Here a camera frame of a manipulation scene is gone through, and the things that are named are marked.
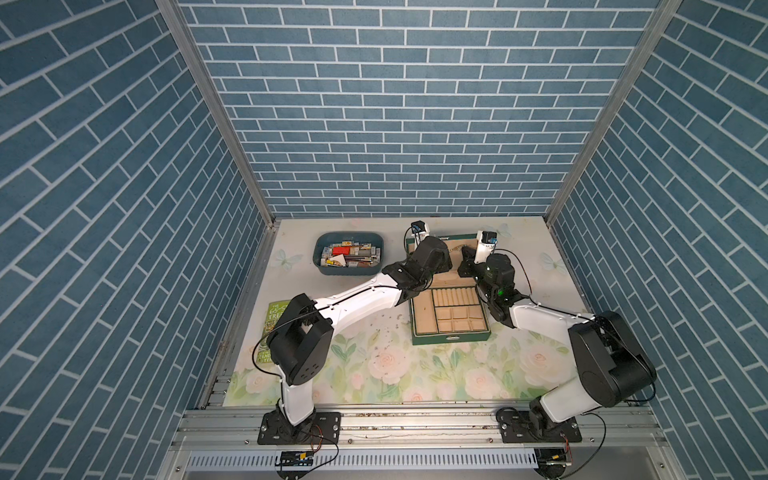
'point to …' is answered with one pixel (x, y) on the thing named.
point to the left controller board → (296, 458)
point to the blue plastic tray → (349, 253)
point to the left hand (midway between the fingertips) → (451, 253)
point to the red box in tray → (340, 250)
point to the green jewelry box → (451, 310)
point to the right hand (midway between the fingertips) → (466, 248)
